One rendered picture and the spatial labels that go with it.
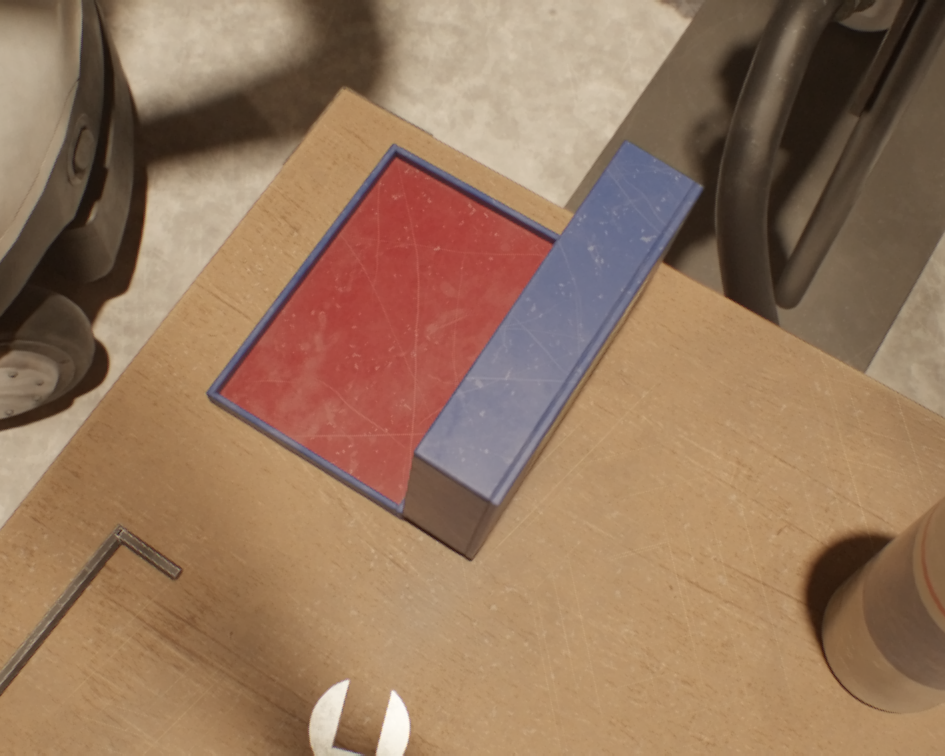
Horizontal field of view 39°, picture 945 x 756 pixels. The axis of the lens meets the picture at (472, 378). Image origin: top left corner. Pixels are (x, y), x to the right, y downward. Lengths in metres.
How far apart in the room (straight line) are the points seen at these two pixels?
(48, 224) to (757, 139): 0.51
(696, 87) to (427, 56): 0.25
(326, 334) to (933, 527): 0.30
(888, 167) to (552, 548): 0.74
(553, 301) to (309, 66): 0.80
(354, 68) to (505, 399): 0.82
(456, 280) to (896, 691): 0.27
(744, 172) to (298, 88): 0.61
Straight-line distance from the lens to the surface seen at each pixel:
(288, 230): 0.68
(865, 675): 0.59
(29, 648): 0.63
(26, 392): 1.11
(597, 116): 1.27
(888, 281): 1.23
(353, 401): 0.63
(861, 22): 1.05
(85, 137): 1.03
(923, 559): 0.49
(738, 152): 0.78
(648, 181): 0.55
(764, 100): 0.78
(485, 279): 0.65
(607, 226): 0.54
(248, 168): 1.25
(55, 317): 1.06
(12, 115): 0.94
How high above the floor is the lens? 1.06
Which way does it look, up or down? 69 degrees down
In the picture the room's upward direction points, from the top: straight up
